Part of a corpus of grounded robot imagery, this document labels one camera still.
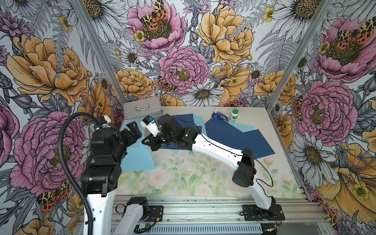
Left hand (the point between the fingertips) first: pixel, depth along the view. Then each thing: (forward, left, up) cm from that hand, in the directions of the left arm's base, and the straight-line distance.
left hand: (129, 133), depth 63 cm
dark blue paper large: (+27, -52, -37) cm, 69 cm away
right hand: (0, -4, -10) cm, 11 cm away
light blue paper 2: (-3, -1, -14) cm, 15 cm away
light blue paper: (+31, -65, -37) cm, 81 cm away
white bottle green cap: (+36, -58, -28) cm, 74 cm away
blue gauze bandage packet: (+40, -49, -33) cm, 71 cm away
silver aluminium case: (+35, +9, -20) cm, 41 cm away
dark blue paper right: (+7, -24, 0) cm, 25 cm away
